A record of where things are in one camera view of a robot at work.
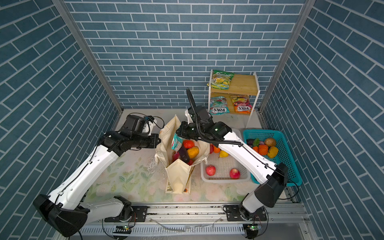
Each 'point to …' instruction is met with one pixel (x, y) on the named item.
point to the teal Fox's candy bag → (177, 142)
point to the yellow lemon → (223, 154)
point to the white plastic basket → (223, 170)
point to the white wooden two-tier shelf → (240, 84)
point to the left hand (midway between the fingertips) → (162, 140)
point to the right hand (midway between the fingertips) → (173, 129)
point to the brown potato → (270, 142)
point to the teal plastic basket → (283, 155)
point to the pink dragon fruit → (175, 156)
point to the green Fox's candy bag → (218, 105)
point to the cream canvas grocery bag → (178, 173)
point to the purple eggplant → (184, 154)
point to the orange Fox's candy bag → (241, 103)
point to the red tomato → (188, 143)
